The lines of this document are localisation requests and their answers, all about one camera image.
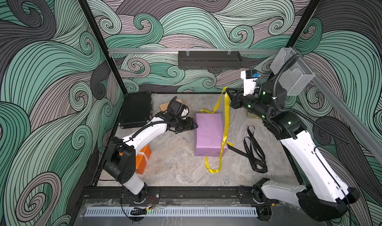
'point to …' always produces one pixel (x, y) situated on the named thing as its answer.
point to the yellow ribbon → (226, 142)
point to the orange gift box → (141, 159)
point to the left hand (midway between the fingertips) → (194, 125)
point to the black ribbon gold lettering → (254, 151)
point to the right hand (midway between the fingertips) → (225, 90)
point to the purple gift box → (209, 137)
